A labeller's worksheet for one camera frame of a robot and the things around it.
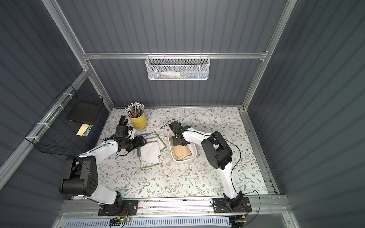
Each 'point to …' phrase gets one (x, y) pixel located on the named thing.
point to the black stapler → (123, 121)
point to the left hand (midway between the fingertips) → (143, 143)
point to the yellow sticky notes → (82, 129)
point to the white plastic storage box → (191, 147)
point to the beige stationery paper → (180, 151)
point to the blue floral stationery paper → (139, 149)
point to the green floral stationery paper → (153, 137)
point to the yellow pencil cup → (139, 123)
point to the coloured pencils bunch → (135, 109)
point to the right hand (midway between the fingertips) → (179, 143)
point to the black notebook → (83, 111)
